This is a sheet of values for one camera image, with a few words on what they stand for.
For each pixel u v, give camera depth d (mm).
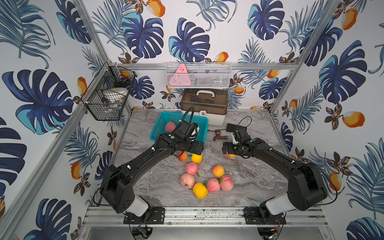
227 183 782
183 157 900
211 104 976
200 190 779
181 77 887
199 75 939
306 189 433
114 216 761
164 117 1067
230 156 919
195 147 704
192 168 837
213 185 783
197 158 902
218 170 840
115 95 799
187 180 795
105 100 839
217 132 1047
